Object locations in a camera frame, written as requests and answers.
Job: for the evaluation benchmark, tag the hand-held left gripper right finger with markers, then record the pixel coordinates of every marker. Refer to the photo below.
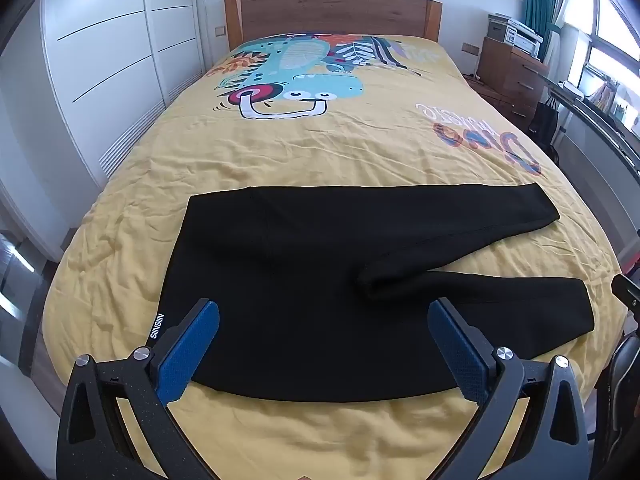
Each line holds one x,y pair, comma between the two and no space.
457,355

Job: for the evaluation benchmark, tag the white wardrobe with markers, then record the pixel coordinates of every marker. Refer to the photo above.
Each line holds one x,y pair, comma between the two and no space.
110,35

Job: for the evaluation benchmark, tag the black bag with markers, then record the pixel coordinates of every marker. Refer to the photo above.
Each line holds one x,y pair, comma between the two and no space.
544,122

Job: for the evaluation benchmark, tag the white printer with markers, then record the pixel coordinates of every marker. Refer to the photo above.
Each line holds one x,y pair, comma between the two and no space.
520,37

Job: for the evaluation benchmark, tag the window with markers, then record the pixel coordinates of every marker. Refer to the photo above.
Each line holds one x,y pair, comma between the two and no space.
605,30

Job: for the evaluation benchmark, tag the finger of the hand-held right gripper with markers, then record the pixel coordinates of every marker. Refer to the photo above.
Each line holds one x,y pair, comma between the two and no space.
627,291

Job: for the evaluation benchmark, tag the colourful folders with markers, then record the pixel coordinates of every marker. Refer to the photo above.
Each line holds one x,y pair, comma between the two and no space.
605,97

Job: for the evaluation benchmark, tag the glass desk with black frame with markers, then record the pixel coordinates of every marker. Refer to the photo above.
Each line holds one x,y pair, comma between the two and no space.
600,125

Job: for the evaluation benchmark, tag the teal curtain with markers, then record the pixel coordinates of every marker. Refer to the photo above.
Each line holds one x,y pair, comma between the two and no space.
540,5

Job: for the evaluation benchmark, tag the beige wall socket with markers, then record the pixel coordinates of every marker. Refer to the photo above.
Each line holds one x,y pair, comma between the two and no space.
470,49

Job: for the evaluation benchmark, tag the wooden bed headboard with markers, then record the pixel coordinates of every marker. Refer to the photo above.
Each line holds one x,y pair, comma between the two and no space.
330,10

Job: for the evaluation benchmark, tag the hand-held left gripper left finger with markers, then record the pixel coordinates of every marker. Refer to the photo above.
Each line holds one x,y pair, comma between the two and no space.
190,355

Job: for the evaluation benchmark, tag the yellow printed blanket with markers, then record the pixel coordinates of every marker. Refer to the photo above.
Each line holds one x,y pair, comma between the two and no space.
350,150

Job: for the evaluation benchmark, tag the black pants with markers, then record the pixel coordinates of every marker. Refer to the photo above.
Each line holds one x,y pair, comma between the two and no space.
300,285

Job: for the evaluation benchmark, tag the beige wall switch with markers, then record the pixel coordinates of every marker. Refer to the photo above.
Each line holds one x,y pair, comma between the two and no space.
220,30

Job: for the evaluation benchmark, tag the wooden dresser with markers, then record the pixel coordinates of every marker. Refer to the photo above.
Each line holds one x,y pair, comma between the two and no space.
515,75

